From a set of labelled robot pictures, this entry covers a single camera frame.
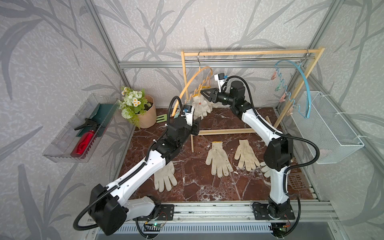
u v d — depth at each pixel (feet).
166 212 2.38
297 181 2.77
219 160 2.99
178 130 1.72
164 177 2.79
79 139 1.97
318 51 2.04
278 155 1.74
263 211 2.40
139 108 2.86
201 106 2.93
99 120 2.31
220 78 2.37
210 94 2.42
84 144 1.92
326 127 2.09
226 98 2.37
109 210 1.23
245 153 3.10
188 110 1.99
